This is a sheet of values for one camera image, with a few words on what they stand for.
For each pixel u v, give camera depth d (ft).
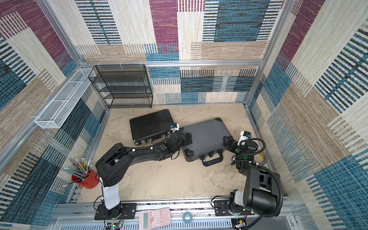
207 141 2.83
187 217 2.37
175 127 2.70
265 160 2.91
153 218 2.30
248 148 2.23
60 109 2.40
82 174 2.52
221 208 2.40
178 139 2.33
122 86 3.60
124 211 2.39
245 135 2.62
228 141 2.66
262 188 1.54
